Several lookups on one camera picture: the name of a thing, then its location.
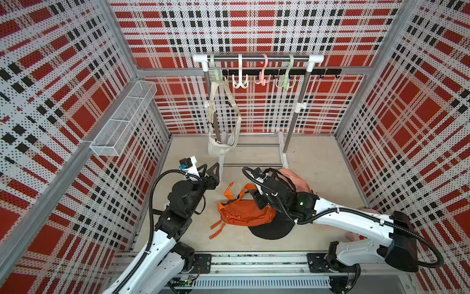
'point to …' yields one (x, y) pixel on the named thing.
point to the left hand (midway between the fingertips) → (215, 164)
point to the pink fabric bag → (300, 184)
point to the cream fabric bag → (214, 147)
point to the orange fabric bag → (243, 212)
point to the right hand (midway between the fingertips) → (256, 187)
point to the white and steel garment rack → (284, 143)
